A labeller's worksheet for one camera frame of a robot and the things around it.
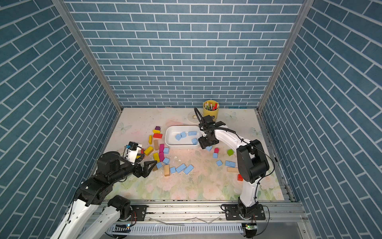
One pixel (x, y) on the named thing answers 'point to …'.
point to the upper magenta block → (161, 147)
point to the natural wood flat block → (231, 169)
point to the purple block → (157, 128)
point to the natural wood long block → (156, 144)
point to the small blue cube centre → (172, 170)
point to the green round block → (230, 152)
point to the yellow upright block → (150, 139)
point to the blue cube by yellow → (166, 161)
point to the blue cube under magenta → (215, 155)
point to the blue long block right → (231, 164)
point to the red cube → (239, 177)
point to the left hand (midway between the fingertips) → (153, 159)
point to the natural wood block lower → (166, 170)
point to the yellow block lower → (156, 157)
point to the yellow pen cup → (211, 107)
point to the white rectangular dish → (171, 142)
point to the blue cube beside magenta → (166, 150)
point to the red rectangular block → (157, 135)
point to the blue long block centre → (180, 168)
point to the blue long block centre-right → (188, 170)
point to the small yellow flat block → (156, 131)
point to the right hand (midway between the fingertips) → (206, 143)
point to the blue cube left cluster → (178, 137)
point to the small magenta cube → (216, 150)
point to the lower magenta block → (161, 157)
